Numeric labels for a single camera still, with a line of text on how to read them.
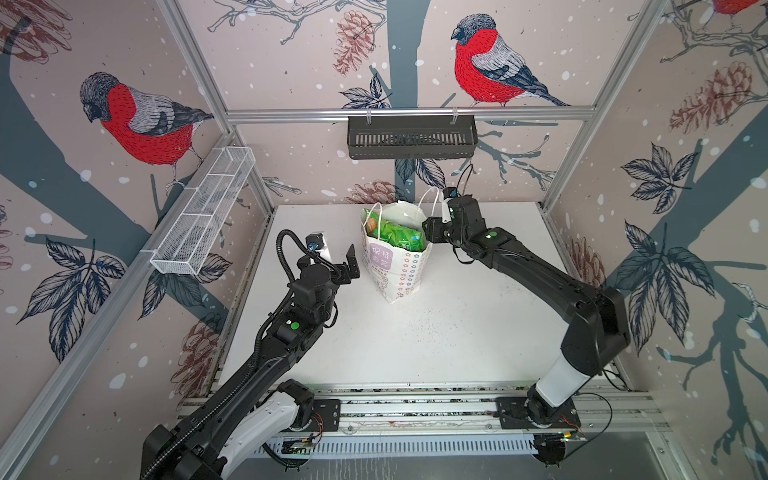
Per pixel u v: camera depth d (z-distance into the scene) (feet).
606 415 2.25
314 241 2.01
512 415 2.38
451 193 2.42
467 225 2.08
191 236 2.38
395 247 2.55
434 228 2.44
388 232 2.75
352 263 2.21
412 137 3.42
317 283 1.74
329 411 2.44
